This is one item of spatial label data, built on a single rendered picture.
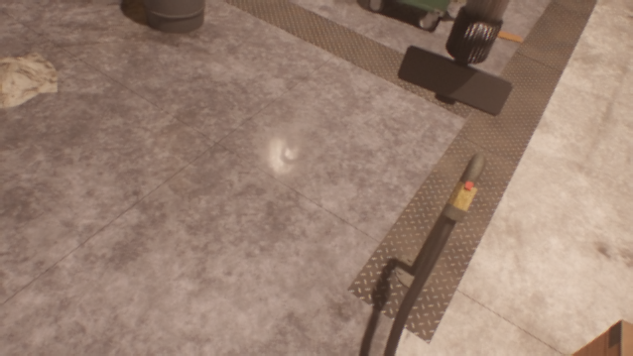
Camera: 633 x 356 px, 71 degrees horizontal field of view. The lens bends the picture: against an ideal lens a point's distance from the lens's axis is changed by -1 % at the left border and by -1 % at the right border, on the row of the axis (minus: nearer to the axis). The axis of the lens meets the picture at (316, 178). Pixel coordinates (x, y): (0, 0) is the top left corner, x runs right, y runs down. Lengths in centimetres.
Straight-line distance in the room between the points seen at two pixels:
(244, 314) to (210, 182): 55
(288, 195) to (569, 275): 108
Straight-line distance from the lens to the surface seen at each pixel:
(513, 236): 190
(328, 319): 146
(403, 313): 118
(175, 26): 254
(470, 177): 113
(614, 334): 123
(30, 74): 233
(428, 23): 294
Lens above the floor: 130
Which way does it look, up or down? 47 degrees down
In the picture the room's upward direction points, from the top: 12 degrees clockwise
